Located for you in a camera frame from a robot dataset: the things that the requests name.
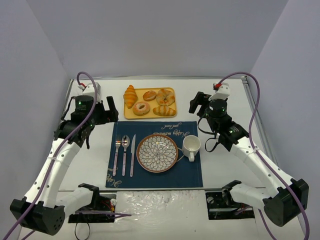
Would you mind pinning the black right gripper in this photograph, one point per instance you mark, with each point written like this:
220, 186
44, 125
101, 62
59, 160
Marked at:
200, 103

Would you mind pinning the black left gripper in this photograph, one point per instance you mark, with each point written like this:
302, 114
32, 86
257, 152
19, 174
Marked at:
105, 113

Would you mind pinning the large orange striped croissant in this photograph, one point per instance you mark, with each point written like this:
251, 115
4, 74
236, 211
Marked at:
130, 97

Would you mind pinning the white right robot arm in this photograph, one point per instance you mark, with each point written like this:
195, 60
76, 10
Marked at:
282, 198

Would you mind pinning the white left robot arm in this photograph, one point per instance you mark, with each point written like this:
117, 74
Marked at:
40, 210

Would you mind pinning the curled brown croissant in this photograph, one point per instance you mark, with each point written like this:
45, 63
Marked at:
165, 97

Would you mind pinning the small striped croissant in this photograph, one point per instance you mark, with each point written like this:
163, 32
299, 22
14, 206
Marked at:
164, 111

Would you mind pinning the round glazed bun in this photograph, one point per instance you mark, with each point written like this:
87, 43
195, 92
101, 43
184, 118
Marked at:
149, 95

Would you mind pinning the yellow plastic tray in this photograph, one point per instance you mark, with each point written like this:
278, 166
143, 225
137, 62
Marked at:
129, 114

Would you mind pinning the white ceramic cup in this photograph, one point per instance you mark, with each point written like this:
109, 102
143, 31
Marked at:
190, 147

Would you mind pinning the floral patterned ceramic plate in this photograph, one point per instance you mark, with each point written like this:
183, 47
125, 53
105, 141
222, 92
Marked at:
157, 153

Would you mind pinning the blue cloth placemat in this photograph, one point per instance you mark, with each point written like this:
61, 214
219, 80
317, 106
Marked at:
184, 174

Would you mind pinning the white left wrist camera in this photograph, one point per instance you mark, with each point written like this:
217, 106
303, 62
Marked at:
89, 90

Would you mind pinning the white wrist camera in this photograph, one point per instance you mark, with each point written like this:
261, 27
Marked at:
221, 91
89, 90

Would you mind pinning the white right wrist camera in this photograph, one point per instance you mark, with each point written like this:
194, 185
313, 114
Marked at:
221, 91

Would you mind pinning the sugared ring donut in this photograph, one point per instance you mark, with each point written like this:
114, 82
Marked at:
141, 108

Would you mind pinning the silver fork pink handle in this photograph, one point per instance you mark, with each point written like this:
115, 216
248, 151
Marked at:
117, 146

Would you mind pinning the silver spoon pink handle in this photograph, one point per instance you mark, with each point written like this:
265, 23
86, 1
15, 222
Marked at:
125, 142

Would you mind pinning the silver knife pink handle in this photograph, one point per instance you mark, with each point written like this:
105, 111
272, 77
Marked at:
133, 144

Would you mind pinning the aluminium frame rail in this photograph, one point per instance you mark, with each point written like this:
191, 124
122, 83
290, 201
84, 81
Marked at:
265, 144

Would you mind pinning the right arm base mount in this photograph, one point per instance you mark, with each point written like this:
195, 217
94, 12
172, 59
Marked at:
217, 208

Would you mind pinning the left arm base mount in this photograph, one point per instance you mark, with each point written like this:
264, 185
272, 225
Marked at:
106, 202

